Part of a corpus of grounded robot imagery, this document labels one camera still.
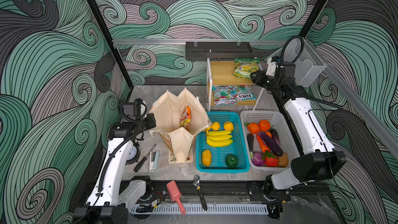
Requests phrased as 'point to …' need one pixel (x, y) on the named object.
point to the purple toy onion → (257, 159)
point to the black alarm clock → (134, 153)
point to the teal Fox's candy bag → (243, 92)
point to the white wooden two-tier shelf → (221, 73)
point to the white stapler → (154, 156)
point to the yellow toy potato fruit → (207, 157)
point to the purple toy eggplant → (271, 144)
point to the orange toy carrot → (264, 146)
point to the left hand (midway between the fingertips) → (153, 117)
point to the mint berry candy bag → (225, 95)
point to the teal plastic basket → (221, 148)
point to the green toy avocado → (231, 160)
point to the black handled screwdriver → (143, 160)
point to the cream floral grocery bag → (165, 116)
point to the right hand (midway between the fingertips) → (254, 74)
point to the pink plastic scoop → (175, 194)
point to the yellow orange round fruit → (228, 126)
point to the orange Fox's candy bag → (185, 118)
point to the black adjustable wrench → (197, 183)
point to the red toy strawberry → (270, 160)
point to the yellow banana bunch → (218, 138)
